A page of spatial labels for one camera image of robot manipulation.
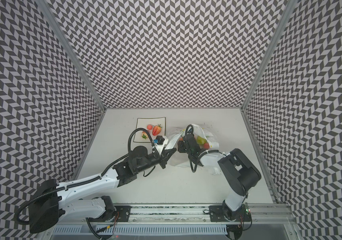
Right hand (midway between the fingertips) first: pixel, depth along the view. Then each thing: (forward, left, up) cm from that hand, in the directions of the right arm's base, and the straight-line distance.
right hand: (182, 146), depth 94 cm
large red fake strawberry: (+8, +25, +1) cm, 26 cm away
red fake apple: (-2, -15, +2) cm, 16 cm away
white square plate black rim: (+21, +28, -1) cm, 35 cm away
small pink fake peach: (+15, +22, +1) cm, 27 cm away
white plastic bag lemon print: (-8, -14, +18) cm, 24 cm away
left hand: (-14, +3, +19) cm, 23 cm away
